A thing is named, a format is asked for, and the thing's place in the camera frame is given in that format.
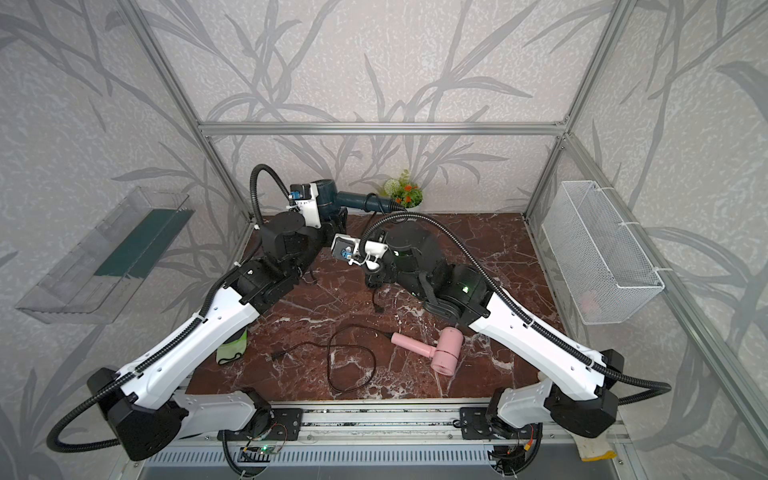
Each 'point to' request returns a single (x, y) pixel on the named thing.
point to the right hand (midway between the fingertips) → (367, 233)
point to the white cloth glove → (594, 448)
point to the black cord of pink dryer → (329, 345)
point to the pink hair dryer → (445, 355)
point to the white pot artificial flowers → (403, 192)
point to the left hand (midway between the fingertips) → (336, 210)
